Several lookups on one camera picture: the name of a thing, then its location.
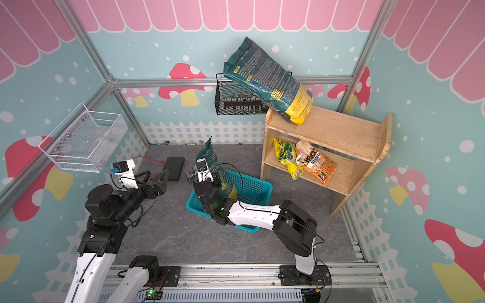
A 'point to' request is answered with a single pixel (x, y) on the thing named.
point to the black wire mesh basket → (234, 98)
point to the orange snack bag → (314, 163)
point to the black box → (174, 165)
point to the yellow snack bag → (287, 153)
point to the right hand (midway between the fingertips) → (203, 168)
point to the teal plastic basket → (249, 189)
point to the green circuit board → (153, 295)
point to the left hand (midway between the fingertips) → (161, 174)
